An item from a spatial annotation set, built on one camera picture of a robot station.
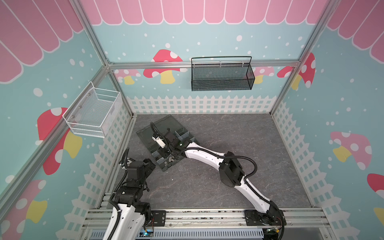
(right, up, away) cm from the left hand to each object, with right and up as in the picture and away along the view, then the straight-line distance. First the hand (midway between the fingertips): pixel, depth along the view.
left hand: (146, 167), depth 80 cm
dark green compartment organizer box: (+15, +19, +28) cm, 37 cm away
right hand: (+5, +10, +9) cm, 14 cm away
